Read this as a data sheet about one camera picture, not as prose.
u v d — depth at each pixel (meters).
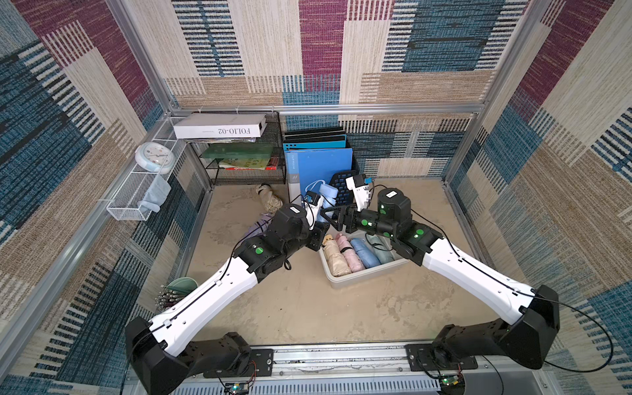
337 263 0.82
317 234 0.62
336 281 0.76
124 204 0.68
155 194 0.68
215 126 0.79
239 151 0.96
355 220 0.61
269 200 1.06
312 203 0.60
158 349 0.38
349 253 0.87
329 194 0.66
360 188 0.62
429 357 0.73
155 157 0.76
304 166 0.91
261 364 0.73
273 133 0.96
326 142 0.94
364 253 0.91
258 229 0.61
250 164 1.00
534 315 0.40
